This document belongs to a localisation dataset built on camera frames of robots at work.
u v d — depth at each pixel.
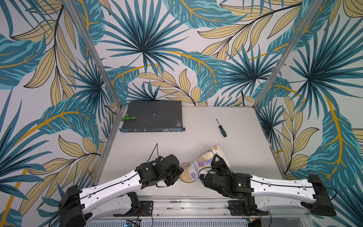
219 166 0.63
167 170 0.56
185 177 0.81
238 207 0.74
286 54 0.86
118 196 0.48
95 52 0.85
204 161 0.75
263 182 0.48
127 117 1.05
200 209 0.75
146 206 0.74
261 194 0.48
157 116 1.08
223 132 1.02
